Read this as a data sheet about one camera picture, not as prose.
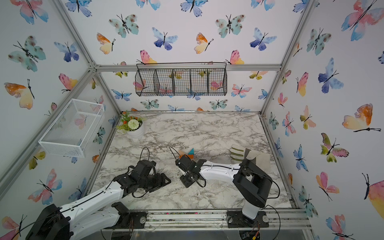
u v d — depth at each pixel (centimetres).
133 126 91
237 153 98
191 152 97
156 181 72
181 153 99
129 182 61
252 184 45
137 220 73
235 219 73
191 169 66
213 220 74
